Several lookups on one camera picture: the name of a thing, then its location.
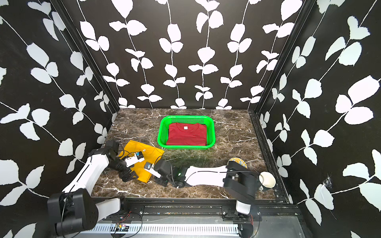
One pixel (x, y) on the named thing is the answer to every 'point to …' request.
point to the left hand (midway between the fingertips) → (133, 167)
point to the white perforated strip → (166, 228)
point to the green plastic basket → (167, 120)
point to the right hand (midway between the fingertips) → (155, 170)
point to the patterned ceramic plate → (238, 160)
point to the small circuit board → (122, 227)
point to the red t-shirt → (187, 134)
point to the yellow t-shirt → (151, 155)
